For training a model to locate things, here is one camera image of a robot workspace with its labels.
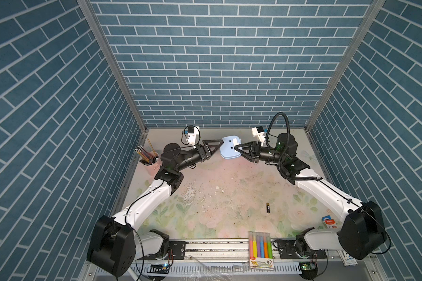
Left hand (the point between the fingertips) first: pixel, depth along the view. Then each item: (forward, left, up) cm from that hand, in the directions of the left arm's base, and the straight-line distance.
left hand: (226, 149), depth 66 cm
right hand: (+1, -5, -3) cm, 6 cm away
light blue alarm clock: (+1, -1, -2) cm, 3 cm away
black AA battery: (-10, -22, -34) cm, 42 cm away
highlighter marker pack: (-29, -16, -33) cm, 47 cm away
